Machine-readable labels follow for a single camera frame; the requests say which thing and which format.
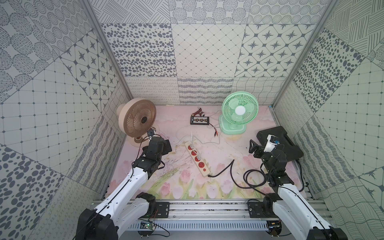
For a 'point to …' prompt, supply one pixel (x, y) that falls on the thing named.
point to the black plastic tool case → (291, 152)
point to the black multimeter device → (199, 120)
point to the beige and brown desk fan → (136, 116)
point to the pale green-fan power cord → (205, 143)
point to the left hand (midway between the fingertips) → (157, 141)
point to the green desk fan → (239, 108)
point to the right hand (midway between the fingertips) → (258, 143)
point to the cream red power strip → (199, 161)
